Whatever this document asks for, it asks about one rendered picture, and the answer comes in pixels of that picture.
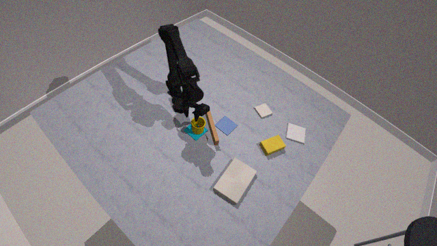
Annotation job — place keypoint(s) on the yellow block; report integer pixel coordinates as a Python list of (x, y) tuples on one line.
[(272, 145)]

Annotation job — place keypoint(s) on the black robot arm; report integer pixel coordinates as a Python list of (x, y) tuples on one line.
[(180, 72)]

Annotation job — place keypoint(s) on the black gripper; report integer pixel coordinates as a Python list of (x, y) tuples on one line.
[(200, 110)]

